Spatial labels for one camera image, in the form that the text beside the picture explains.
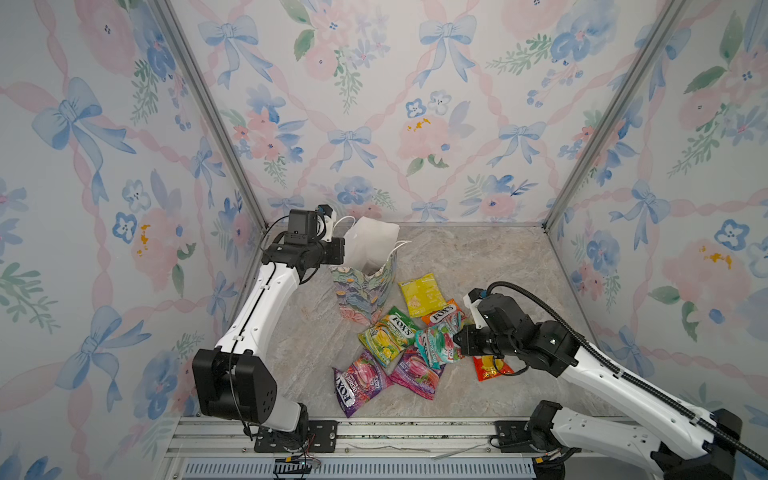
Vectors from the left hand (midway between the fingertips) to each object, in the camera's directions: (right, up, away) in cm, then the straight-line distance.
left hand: (343, 244), depth 81 cm
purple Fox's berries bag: (+19, -35, 0) cm, 40 cm away
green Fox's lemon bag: (+12, -28, +6) cm, 31 cm away
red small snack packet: (+39, -35, +3) cm, 53 cm away
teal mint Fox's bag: (+24, -25, -5) cm, 36 cm away
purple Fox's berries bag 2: (+4, -37, -2) cm, 37 cm away
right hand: (+28, -23, -8) cm, 37 cm away
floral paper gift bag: (+6, -1, +15) cm, 16 cm away
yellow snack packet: (+23, -16, +16) cm, 33 cm away
